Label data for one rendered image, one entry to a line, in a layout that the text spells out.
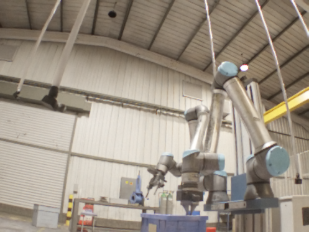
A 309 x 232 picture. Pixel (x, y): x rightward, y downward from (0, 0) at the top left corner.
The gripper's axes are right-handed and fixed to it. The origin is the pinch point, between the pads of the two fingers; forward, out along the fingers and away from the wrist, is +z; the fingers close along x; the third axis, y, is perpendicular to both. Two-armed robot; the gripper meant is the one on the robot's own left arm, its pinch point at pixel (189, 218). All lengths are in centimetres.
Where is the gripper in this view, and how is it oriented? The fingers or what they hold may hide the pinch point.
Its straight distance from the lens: 110.0
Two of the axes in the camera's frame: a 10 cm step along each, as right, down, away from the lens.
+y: 4.3, -3.4, -8.4
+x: 9.0, 2.2, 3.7
